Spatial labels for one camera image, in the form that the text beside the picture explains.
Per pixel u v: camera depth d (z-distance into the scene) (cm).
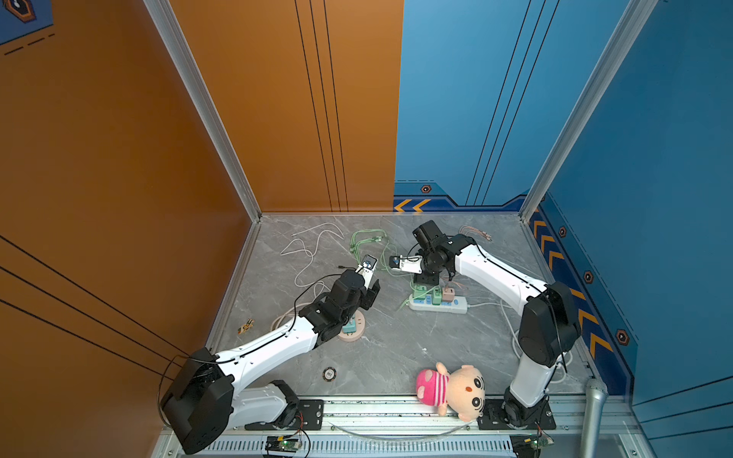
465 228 116
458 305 91
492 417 72
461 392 70
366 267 68
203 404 41
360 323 87
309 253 106
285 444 71
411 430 72
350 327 82
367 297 72
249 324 89
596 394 74
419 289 89
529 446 70
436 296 88
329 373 81
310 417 74
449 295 89
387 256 78
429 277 79
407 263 77
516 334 52
